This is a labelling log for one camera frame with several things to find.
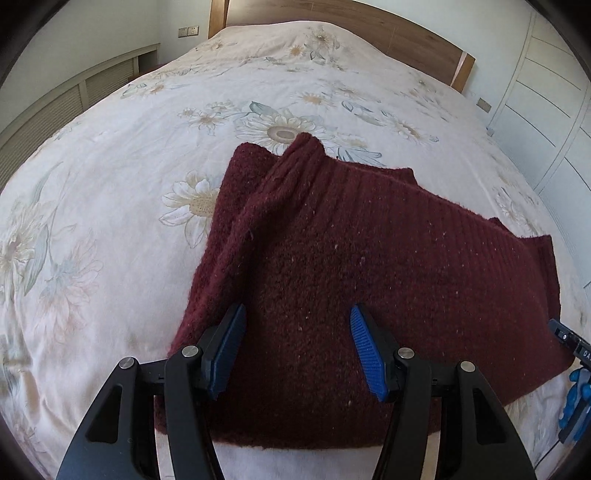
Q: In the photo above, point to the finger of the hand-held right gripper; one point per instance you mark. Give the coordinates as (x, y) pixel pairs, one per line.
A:
(561, 331)

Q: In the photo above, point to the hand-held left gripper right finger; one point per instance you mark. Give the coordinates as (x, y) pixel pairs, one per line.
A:
(367, 350)

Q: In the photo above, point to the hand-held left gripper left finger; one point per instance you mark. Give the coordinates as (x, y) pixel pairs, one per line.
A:
(226, 350)

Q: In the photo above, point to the dark red knitted sweater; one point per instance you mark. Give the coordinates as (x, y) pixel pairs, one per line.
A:
(346, 254)

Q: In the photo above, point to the person's right hand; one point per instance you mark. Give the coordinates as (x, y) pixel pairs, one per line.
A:
(579, 401)

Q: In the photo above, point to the floral bed duvet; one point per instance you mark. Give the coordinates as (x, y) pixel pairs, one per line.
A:
(115, 184)

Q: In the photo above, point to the white wardrobe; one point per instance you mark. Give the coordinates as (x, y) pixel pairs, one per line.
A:
(549, 115)

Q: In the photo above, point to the wooden headboard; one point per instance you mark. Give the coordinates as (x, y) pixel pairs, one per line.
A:
(415, 37)

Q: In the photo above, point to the beige wall socket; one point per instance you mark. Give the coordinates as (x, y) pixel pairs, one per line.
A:
(189, 31)
(483, 105)

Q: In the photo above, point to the slatted low wall cabinet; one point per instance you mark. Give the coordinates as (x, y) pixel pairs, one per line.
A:
(69, 101)

